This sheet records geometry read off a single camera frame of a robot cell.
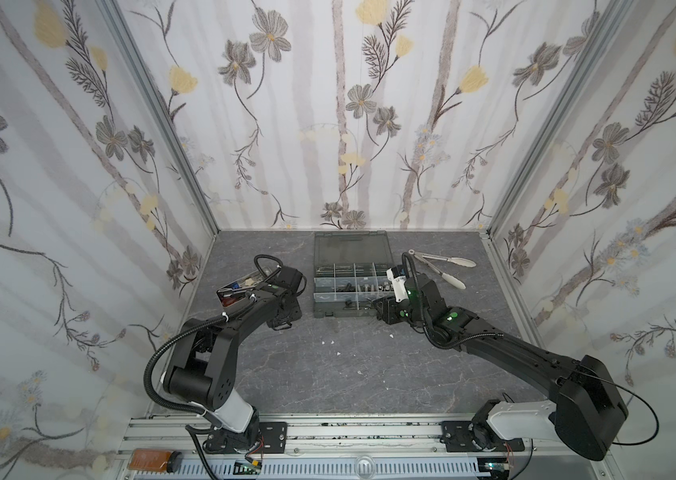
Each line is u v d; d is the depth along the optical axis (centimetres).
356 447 73
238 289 103
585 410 41
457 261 111
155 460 67
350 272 104
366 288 102
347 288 101
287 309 68
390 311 72
